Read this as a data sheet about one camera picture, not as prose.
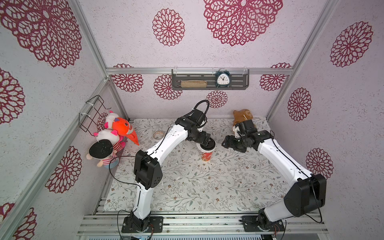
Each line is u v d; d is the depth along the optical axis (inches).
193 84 34.9
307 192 16.2
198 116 26.5
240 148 28.9
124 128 35.4
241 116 44.3
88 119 29.7
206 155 35.0
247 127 25.3
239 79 37.0
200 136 30.0
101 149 30.0
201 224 29.8
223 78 35.4
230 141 29.2
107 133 33.0
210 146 32.8
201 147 33.0
